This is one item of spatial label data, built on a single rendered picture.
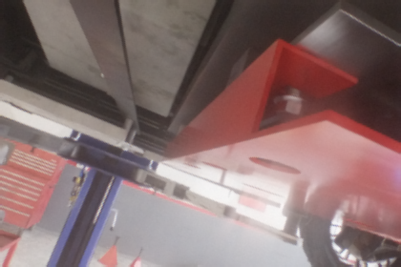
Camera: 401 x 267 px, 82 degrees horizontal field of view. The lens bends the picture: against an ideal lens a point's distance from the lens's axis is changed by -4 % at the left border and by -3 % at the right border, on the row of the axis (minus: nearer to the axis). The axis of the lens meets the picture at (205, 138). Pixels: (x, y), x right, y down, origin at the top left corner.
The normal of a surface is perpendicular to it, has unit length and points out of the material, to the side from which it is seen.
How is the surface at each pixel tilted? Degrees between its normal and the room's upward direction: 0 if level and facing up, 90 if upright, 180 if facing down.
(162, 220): 90
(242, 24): 180
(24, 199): 90
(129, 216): 90
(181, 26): 122
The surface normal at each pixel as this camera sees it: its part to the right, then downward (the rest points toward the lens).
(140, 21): -0.28, 0.86
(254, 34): -0.35, 0.92
